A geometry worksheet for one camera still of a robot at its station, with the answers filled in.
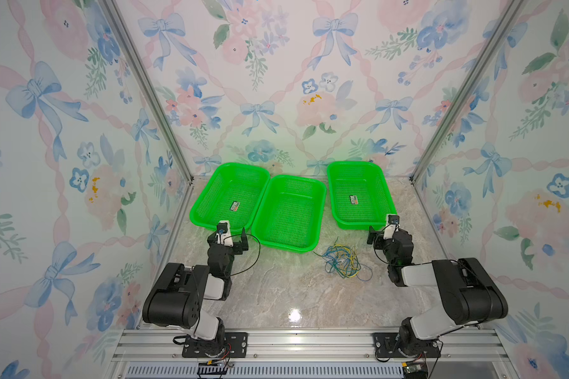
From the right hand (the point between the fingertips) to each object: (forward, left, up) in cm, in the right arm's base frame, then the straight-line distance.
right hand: (386, 226), depth 93 cm
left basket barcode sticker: (+15, +64, -6) cm, 66 cm away
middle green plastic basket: (+11, +38, -7) cm, 40 cm away
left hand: (-3, +60, +3) cm, 60 cm away
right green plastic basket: (+22, +5, -7) cm, 24 cm away
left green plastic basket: (+22, +66, -6) cm, 70 cm away
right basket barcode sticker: (+19, +8, -6) cm, 22 cm away
